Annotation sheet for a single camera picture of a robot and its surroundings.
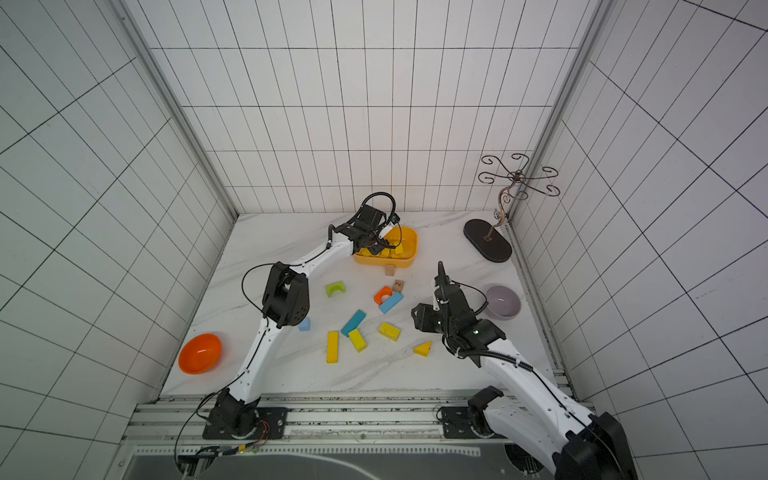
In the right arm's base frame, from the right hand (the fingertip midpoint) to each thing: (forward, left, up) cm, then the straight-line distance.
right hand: (418, 307), depth 82 cm
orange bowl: (-14, +62, -8) cm, 64 cm away
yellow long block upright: (-9, +25, -10) cm, 28 cm away
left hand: (+28, +15, -4) cm, 32 cm away
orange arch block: (+9, +11, -9) cm, 18 cm away
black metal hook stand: (+32, -30, -11) cm, 45 cm away
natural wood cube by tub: (+18, +10, -9) cm, 23 cm away
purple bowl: (+7, -27, -9) cm, 29 cm away
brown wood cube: (+12, +6, -9) cm, 16 cm away
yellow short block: (-7, +17, -9) cm, 21 cm away
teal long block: (-1, +19, -10) cm, 22 cm away
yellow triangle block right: (-9, -2, -9) cm, 13 cm away
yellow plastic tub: (+24, +5, -8) cm, 26 cm away
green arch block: (+10, +27, -9) cm, 30 cm away
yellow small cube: (+24, +6, -5) cm, 25 cm away
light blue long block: (+6, +8, -10) cm, 15 cm away
